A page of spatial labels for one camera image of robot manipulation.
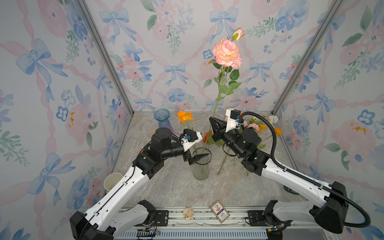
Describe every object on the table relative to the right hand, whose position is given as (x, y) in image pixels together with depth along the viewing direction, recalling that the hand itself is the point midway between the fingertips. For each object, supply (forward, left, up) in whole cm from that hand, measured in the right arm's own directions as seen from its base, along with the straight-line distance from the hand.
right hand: (211, 117), depth 64 cm
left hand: (-8, +4, -6) cm, 11 cm away
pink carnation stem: (+23, -32, -32) cm, 51 cm away
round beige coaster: (-30, +11, -39) cm, 50 cm away
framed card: (-29, -5, -38) cm, 48 cm away
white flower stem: (+31, -49, -35) cm, 68 cm away
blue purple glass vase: (+20, +28, -19) cm, 39 cm away
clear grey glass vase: (-10, +4, -32) cm, 34 cm away
